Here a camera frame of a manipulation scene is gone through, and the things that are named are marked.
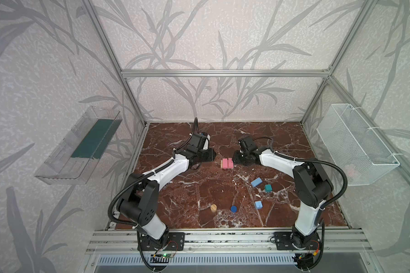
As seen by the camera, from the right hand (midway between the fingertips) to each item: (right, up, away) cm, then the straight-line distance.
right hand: (233, 154), depth 96 cm
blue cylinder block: (-1, -26, -14) cm, 29 cm away
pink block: (-5, -5, +1) cm, 7 cm away
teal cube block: (+17, -17, -8) cm, 26 cm away
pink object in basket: (+49, -5, -23) cm, 54 cm away
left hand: (-10, +3, -8) cm, 13 cm away
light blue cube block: (+11, -23, -14) cm, 29 cm away
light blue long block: (+12, -15, -5) cm, 20 cm away
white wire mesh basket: (+44, +6, -31) cm, 54 cm away
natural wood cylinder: (-11, -24, -15) cm, 31 cm away
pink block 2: (-2, -6, 0) cm, 6 cm away
